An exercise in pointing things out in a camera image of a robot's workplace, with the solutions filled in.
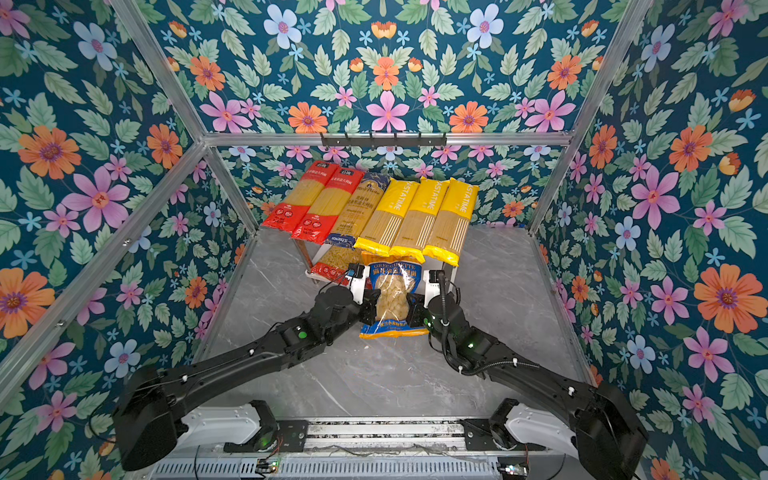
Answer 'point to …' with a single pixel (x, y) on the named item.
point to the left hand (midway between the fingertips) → (385, 287)
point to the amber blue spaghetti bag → (358, 209)
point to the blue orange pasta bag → (394, 277)
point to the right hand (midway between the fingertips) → (406, 294)
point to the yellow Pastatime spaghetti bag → (384, 222)
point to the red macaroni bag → (334, 263)
